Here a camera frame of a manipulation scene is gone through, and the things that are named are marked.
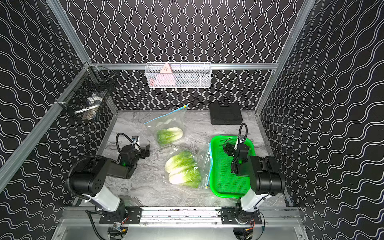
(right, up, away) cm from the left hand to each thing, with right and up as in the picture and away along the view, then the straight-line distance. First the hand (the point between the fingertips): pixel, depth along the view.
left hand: (140, 142), depth 95 cm
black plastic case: (+58, +20, +19) cm, 64 cm away
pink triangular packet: (+17, +38, -6) cm, 42 cm away
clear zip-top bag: (+22, +15, +1) cm, 27 cm away
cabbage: (+16, +4, 0) cm, 16 cm away
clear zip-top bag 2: (+39, -5, -14) cm, 42 cm away
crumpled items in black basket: (-25, +23, -9) cm, 35 cm away
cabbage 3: (+32, -17, -15) cm, 39 cm away
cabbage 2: (+27, -9, -11) cm, 30 cm away
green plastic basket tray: (+50, -22, -11) cm, 56 cm away
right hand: (+61, -1, +2) cm, 61 cm away
